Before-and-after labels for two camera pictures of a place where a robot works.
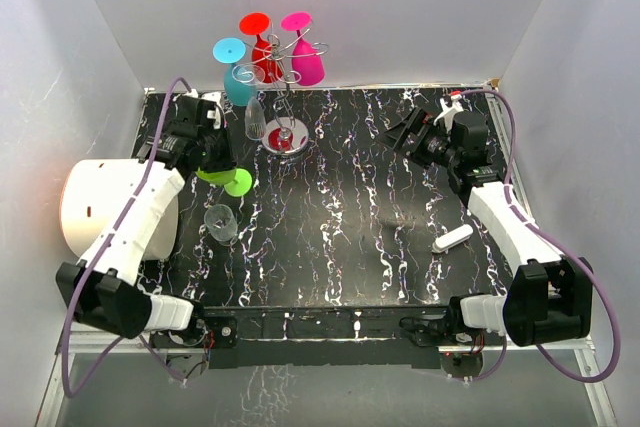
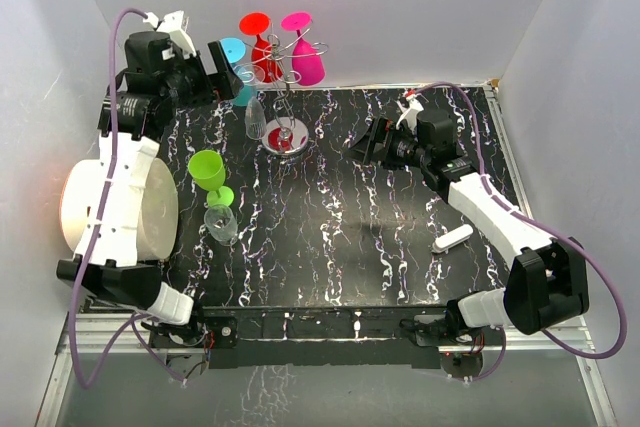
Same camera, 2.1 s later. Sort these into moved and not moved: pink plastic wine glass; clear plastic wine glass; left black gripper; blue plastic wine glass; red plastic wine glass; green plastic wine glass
Moved: left black gripper; green plastic wine glass
Not moved: pink plastic wine glass; blue plastic wine glass; red plastic wine glass; clear plastic wine glass
